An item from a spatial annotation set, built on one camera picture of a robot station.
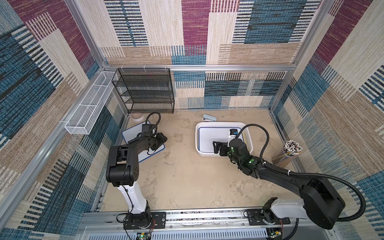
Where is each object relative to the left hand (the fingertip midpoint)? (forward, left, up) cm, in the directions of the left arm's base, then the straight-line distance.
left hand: (165, 142), depth 101 cm
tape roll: (+24, +24, 0) cm, 34 cm away
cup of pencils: (-17, -68, +16) cm, 72 cm away
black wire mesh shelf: (+34, +16, +16) cm, 41 cm away
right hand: (-10, -34, +11) cm, 37 cm away
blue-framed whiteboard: (+4, -28, +1) cm, 28 cm away
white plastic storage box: (+3, -54, +2) cm, 54 cm away
